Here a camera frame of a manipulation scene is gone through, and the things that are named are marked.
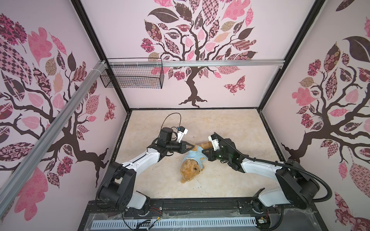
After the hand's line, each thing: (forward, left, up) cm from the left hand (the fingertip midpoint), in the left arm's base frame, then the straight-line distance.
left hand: (193, 148), depth 81 cm
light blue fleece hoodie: (-3, -3, -2) cm, 5 cm away
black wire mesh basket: (+68, +49, +3) cm, 84 cm away
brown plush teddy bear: (-12, +2, +1) cm, 12 cm away
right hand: (+2, -6, -4) cm, 7 cm away
